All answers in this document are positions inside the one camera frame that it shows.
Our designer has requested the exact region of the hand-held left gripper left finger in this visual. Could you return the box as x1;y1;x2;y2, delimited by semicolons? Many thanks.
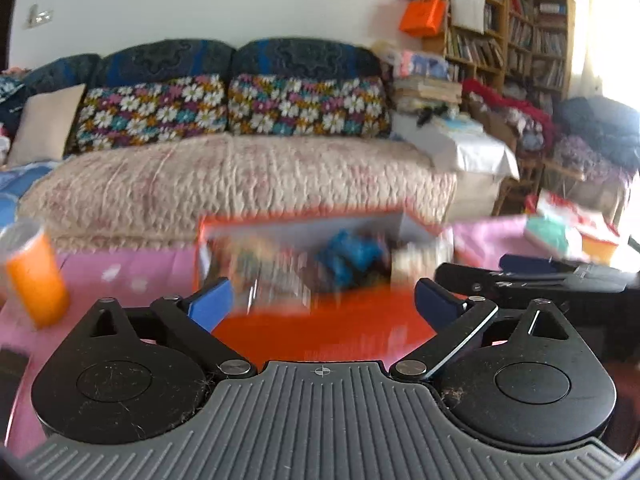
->
75;279;257;380

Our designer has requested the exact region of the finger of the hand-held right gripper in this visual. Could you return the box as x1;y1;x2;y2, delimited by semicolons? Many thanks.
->
434;262;551;302
500;255;576;277

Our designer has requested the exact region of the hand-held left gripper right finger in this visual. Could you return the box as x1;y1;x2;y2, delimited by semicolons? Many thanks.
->
389;279;585;382

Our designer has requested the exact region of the pile of snack packets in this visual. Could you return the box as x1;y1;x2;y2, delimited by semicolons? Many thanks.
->
210;230;451;311

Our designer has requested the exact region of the orange cardboard box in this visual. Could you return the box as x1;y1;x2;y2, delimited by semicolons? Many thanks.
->
192;210;453;366

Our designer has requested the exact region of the teal tissue pack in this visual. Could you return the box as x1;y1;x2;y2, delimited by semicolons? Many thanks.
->
524;214;583;261

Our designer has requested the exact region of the red and white paper bag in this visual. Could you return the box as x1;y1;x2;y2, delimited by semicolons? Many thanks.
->
535;190;621;263

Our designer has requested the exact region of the wicker chair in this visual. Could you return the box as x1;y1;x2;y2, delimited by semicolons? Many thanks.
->
492;105;626;216

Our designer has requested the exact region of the pink floral tablecloth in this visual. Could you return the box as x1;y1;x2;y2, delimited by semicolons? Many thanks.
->
0;215;640;461

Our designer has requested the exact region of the beige quilted sofa cover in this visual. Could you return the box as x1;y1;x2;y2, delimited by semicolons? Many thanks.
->
17;135;458;251

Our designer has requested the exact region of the white sheet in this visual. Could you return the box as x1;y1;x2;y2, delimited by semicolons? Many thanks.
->
392;115;521;181

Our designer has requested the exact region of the heap of dark clothing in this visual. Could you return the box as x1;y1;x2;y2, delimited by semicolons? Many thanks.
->
552;95;640;186

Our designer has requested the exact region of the red clothing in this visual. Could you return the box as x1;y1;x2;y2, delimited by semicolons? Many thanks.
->
462;77;553;136

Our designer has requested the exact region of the orange cup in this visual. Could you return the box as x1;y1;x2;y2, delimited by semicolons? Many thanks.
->
0;220;71;330

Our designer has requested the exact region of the stack of books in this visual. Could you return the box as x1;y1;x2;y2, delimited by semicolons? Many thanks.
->
377;42;463;116

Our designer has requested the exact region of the floral cushion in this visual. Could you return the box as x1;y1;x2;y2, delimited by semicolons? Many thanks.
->
75;74;228;153
227;74;392;138

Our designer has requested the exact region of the blue striped blanket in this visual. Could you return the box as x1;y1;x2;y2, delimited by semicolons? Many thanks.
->
0;160;66;231

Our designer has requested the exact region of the wooden bookshelf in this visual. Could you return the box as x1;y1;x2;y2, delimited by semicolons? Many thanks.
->
425;0;576;106

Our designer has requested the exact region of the beige pillow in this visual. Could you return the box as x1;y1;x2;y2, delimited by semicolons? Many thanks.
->
7;83;87;166

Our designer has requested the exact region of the floral cushioned sofa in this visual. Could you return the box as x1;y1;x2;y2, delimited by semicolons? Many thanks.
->
20;37;458;251

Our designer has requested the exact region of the orange hanging bag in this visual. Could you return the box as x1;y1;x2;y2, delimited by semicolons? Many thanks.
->
399;0;447;38

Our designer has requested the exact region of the heap of clothes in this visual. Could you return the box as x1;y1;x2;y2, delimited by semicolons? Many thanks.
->
0;67;28;136

